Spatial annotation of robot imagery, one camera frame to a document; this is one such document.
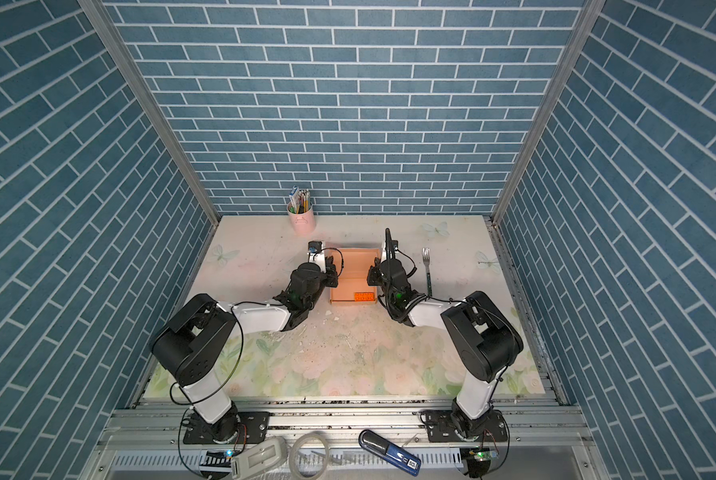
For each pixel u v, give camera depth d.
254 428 0.74
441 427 0.74
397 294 0.73
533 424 0.77
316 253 0.77
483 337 0.48
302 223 1.11
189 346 0.47
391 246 0.79
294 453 0.68
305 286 0.70
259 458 0.68
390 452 0.67
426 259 1.08
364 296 0.96
